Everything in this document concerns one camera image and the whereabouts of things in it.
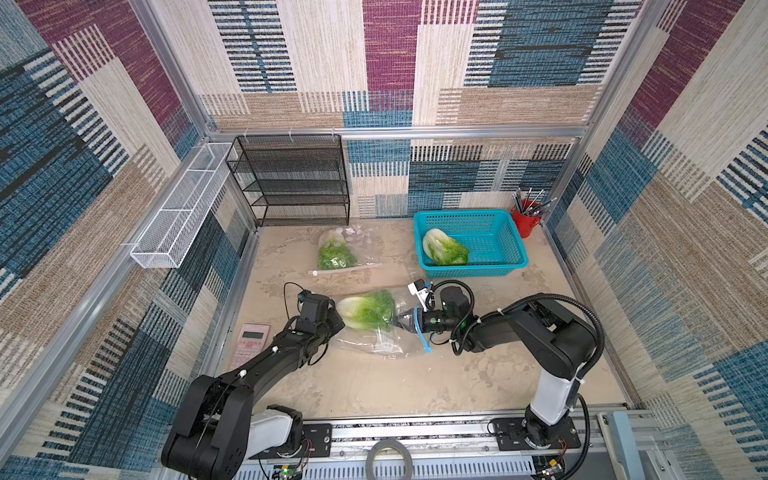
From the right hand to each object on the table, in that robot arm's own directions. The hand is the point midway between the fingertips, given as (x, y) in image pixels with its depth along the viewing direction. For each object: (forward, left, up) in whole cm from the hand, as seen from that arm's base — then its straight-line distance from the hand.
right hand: (396, 324), depth 87 cm
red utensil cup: (+37, -46, +4) cm, 59 cm away
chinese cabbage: (+2, +6, +4) cm, 7 cm away
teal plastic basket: (+38, -37, -6) cm, 53 cm away
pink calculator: (-3, +42, -5) cm, 43 cm away
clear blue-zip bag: (-5, -1, -2) cm, 5 cm away
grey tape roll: (-29, +4, -4) cm, 29 cm away
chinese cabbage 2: (+25, -16, +3) cm, 30 cm away
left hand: (+3, +16, -2) cm, 17 cm away
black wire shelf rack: (+51, +36, +12) cm, 64 cm away
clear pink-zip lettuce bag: (+27, +16, +2) cm, 31 cm away
